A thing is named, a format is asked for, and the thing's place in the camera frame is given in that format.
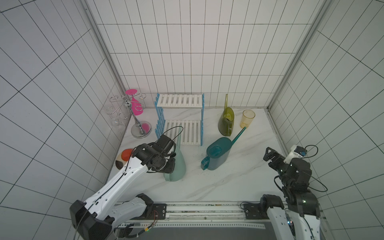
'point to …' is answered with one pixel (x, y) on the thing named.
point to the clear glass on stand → (115, 120)
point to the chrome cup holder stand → (140, 129)
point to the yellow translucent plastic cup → (248, 116)
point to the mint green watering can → (180, 168)
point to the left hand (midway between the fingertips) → (167, 172)
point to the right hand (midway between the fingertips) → (268, 150)
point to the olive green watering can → (226, 121)
